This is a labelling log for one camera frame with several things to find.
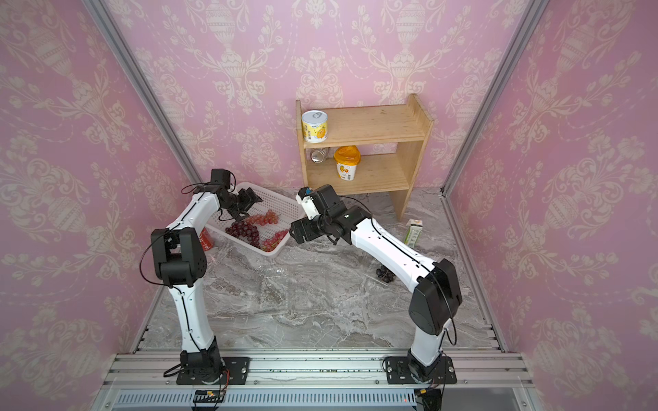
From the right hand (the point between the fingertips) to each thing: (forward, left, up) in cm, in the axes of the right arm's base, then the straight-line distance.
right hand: (303, 226), depth 80 cm
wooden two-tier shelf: (+42, -26, -3) cm, 50 cm away
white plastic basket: (+17, +18, -21) cm, 32 cm away
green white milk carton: (+4, -38, -12) cm, 40 cm away
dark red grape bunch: (+12, +26, -16) cm, 33 cm away
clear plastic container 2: (-12, -31, -20) cm, 38 cm away
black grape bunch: (-8, -27, -21) cm, 35 cm away
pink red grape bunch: (+7, +15, -19) cm, 26 cm away
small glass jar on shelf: (+29, -5, +5) cm, 30 cm away
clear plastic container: (-9, +15, -23) cm, 29 cm away
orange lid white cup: (+24, -16, +8) cm, 29 cm away
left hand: (+20, +20, -10) cm, 30 cm away
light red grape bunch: (+20, +17, -19) cm, 32 cm away
